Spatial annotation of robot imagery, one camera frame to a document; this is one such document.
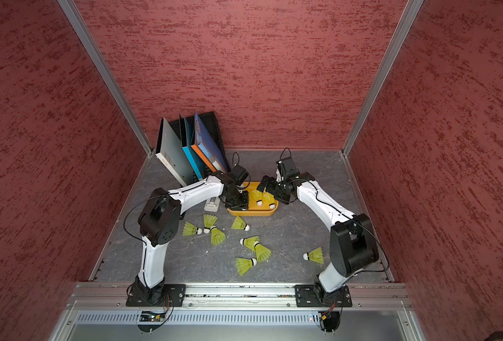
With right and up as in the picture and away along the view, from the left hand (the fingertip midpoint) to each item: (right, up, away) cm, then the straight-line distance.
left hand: (245, 210), depth 91 cm
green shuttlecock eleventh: (+28, -15, -11) cm, 34 cm away
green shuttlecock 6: (+2, -11, -8) cm, 14 cm away
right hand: (+9, +7, -5) cm, 12 cm away
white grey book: (-34, +27, +3) cm, 43 cm away
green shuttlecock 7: (+7, -15, -9) cm, 19 cm away
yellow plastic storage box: (+4, 0, +2) cm, 4 cm away
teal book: (-21, +20, -1) cm, 29 cm away
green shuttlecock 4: (-12, -10, -4) cm, 16 cm away
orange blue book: (-16, +28, -8) cm, 34 cm away
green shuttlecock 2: (+11, +4, +6) cm, 14 cm away
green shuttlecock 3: (-16, -4, -2) cm, 16 cm away
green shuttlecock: (+6, +6, +6) cm, 10 cm away
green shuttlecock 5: (-3, -5, -3) cm, 7 cm away
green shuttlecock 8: (0, -18, -14) cm, 23 cm away
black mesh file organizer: (-18, +44, +12) cm, 49 cm away
